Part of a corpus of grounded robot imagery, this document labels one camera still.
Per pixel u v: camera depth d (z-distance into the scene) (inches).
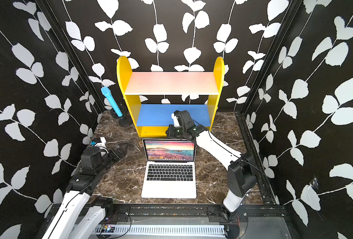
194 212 30.1
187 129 24.9
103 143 26.7
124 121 43.9
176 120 26.6
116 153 26.0
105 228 27.8
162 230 27.6
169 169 34.7
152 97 44.9
